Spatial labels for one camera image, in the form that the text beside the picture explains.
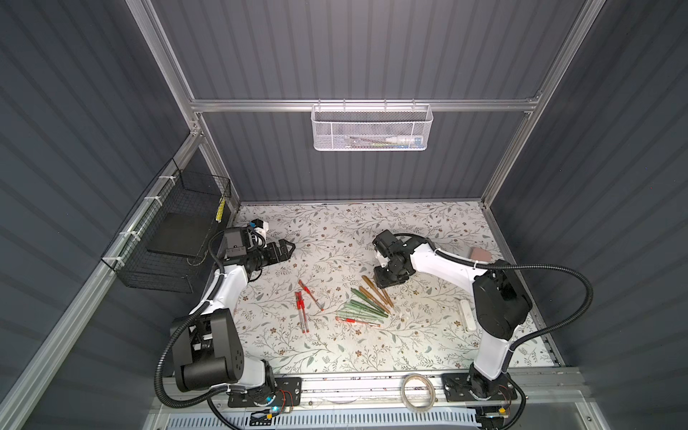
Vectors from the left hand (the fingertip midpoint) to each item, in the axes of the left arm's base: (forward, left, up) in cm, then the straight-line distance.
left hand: (285, 249), depth 88 cm
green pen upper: (-12, -28, -15) cm, 34 cm away
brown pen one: (-10, -32, -14) cm, 36 cm away
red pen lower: (-19, -24, -15) cm, 34 cm away
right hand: (-8, -33, -9) cm, 35 cm away
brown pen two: (-11, -35, -14) cm, 39 cm away
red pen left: (-11, -3, -14) cm, 18 cm away
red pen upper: (-8, -6, -14) cm, 17 cm away
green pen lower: (-18, -24, -14) cm, 33 cm away
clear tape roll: (-43, -39, -13) cm, 60 cm away
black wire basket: (-8, +29, +14) cm, 33 cm away
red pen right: (-14, -5, -14) cm, 20 cm away
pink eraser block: (+7, -71, -13) cm, 73 cm away
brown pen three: (-10, -28, -14) cm, 32 cm away
